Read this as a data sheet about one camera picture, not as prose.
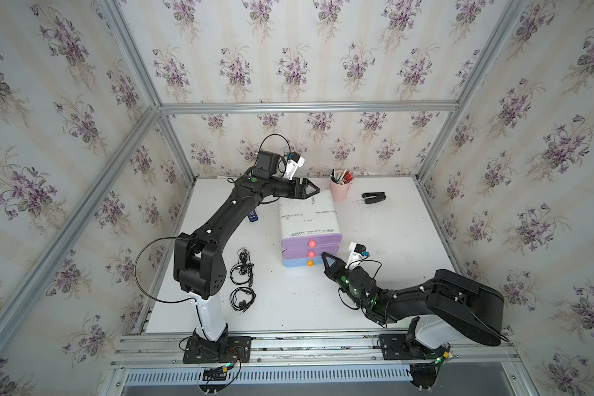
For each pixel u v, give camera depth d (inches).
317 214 31.3
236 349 28.7
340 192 41.5
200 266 18.6
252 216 40.6
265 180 26.0
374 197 43.5
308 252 32.1
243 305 32.2
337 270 28.3
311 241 29.9
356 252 29.5
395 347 28.8
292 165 29.6
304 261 34.7
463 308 17.6
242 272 34.8
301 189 28.3
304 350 29.4
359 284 24.8
